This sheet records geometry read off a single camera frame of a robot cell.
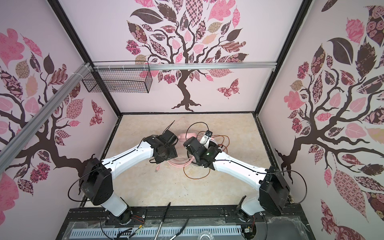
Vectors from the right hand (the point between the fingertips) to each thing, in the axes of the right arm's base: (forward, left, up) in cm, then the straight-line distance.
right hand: (195, 144), depth 82 cm
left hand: (-4, +15, -8) cm, 17 cm away
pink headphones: (+1, +3, -15) cm, 15 cm away
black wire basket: (+42, +48, +17) cm, 66 cm away
